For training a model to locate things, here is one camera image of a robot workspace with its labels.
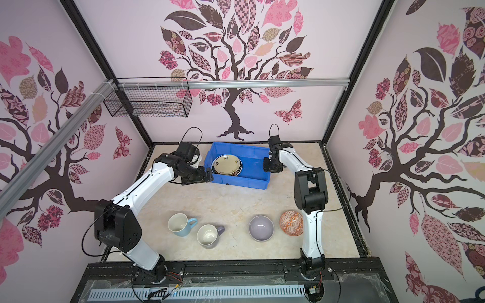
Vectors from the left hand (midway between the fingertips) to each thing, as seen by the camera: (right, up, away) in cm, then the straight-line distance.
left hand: (204, 181), depth 85 cm
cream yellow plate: (+8, +7, +21) cm, 24 cm away
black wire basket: (-30, +42, +10) cm, 53 cm away
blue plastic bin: (+23, +1, +20) cm, 31 cm away
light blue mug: (-11, -20, -1) cm, 23 cm away
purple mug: (+2, -24, -3) cm, 24 cm away
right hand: (+31, +6, +16) cm, 36 cm away
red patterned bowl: (+41, -19, +1) cm, 45 cm away
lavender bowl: (+26, -22, 0) cm, 34 cm away
